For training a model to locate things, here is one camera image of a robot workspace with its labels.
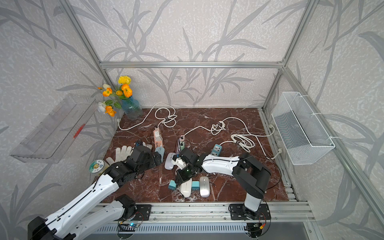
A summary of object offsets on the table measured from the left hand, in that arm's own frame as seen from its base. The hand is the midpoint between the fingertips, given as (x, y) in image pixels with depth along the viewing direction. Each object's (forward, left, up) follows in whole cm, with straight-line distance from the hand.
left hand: (156, 159), depth 80 cm
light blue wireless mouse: (+9, 0, -8) cm, 12 cm away
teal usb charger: (-11, -9, -10) cm, 17 cm away
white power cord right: (+18, -55, -11) cm, 59 cm away
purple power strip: (+12, -12, -5) cm, 18 cm away
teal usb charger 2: (-11, -22, -10) cm, 26 cm away
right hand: (-9, -11, -7) cm, 16 cm away
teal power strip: (+10, -34, -9) cm, 37 cm away
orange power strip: (+17, +4, -5) cm, 18 cm away
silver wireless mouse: (-11, -26, -10) cm, 31 cm away
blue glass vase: (+39, +25, -1) cm, 46 cm away
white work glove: (+9, +27, -12) cm, 31 cm away
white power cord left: (+41, +17, -13) cm, 46 cm away
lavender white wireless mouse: (+1, -5, -11) cm, 12 cm away
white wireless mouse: (-12, -17, -9) cm, 22 cm away
